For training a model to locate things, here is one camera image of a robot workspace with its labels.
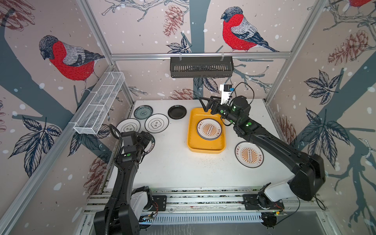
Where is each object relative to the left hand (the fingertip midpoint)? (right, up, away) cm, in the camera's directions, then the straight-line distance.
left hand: (148, 134), depth 84 cm
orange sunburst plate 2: (+38, +6, +20) cm, 44 cm away
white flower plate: (-22, +3, +23) cm, 32 cm away
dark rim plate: (-2, -10, +11) cm, 15 cm away
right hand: (+32, +21, -13) cm, 41 cm away
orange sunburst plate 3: (+62, -14, +7) cm, 64 cm away
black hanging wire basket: (+33, +46, +20) cm, 60 cm away
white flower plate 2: (-1, +5, +23) cm, 24 cm away
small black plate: (+14, +13, +28) cm, 34 cm away
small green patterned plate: (-14, +13, +30) cm, 36 cm away
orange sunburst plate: (+38, -1, +16) cm, 41 cm away
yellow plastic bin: (+29, -9, +10) cm, 31 cm away
